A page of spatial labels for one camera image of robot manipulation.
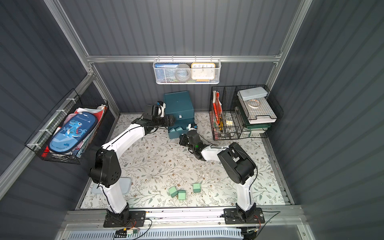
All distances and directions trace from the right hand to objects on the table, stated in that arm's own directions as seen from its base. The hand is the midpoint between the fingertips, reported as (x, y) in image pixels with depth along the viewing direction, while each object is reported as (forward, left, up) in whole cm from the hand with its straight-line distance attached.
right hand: (182, 134), depth 94 cm
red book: (+31, -25, -4) cm, 40 cm away
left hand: (+5, +6, +9) cm, 12 cm away
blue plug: (+3, +7, 0) cm, 8 cm away
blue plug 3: (+5, -3, 0) cm, 6 cm away
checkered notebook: (+15, -54, +8) cm, 57 cm away
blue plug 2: (+5, +3, -1) cm, 6 cm away
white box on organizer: (+26, -45, +11) cm, 53 cm away
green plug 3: (-30, -9, -10) cm, 33 cm away
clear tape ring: (+16, -45, +9) cm, 49 cm away
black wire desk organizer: (+24, -42, -4) cm, 49 cm away
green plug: (-32, +4, -9) cm, 34 cm away
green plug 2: (-34, -1, -9) cm, 35 cm away
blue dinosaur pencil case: (-18, +46, +25) cm, 55 cm away
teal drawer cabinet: (+9, +1, +17) cm, 19 cm away
